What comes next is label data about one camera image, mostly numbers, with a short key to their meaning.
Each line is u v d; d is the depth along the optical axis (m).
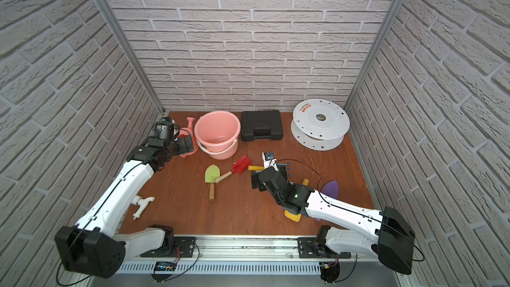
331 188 0.88
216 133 1.01
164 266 0.72
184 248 0.74
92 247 0.38
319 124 1.03
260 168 0.96
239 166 0.97
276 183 0.56
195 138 0.86
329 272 0.70
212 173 0.94
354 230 0.45
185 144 0.71
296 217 0.79
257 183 0.70
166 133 0.60
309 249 0.73
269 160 0.65
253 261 0.72
